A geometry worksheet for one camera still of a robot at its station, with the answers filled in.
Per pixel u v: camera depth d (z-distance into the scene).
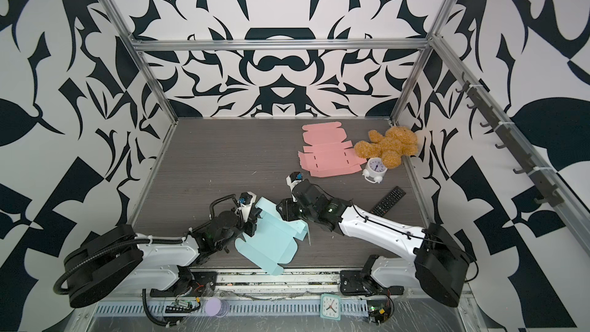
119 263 0.43
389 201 0.91
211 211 0.63
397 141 1.02
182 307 0.73
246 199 0.73
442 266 0.41
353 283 0.74
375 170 0.99
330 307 0.69
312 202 0.60
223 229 0.64
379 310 0.71
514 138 0.55
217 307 0.63
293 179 0.72
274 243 0.81
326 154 1.08
